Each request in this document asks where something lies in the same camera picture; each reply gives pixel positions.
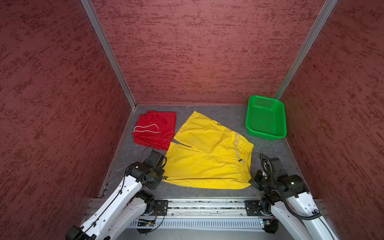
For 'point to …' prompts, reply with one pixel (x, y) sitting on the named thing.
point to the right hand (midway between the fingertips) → (248, 185)
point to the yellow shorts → (219, 157)
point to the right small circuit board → (270, 226)
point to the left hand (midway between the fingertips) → (162, 180)
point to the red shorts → (155, 129)
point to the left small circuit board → (141, 222)
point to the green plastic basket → (266, 117)
